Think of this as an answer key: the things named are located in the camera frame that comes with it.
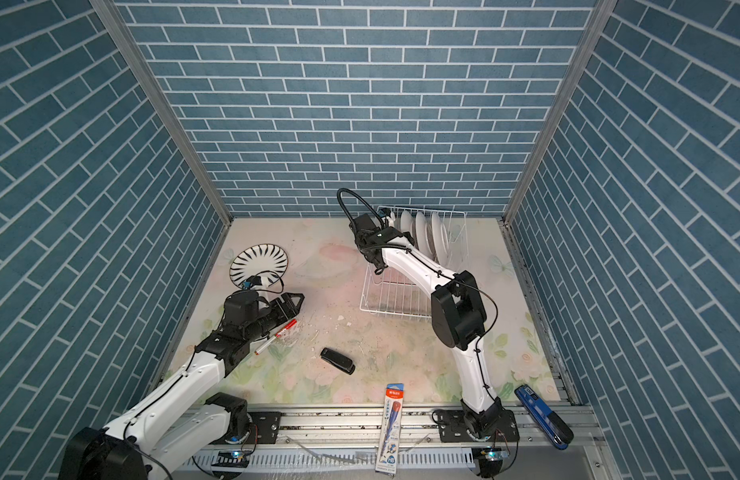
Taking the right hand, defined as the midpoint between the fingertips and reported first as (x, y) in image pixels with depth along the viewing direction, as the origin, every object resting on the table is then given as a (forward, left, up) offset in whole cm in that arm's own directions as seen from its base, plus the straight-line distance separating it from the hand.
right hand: (399, 241), depth 93 cm
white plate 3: (+4, -14, -2) cm, 14 cm away
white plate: (+9, -2, -1) cm, 10 cm away
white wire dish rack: (-10, +1, -14) cm, 17 cm away
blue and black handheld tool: (-45, -41, -15) cm, 62 cm away
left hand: (-22, +27, -3) cm, 35 cm away
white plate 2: (+4, -8, -2) cm, 10 cm away
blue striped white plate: (0, +49, -15) cm, 51 cm away
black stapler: (-35, +14, -12) cm, 39 cm away
